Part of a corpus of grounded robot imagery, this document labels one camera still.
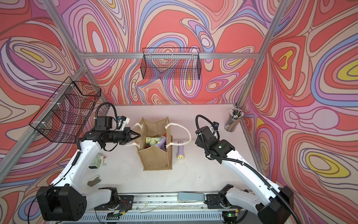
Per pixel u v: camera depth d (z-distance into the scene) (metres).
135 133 0.75
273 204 0.38
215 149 0.52
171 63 0.94
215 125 0.66
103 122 0.62
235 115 0.91
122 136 0.68
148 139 0.89
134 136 0.74
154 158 0.80
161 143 0.84
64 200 0.38
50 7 0.68
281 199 0.38
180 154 0.88
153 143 0.86
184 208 0.72
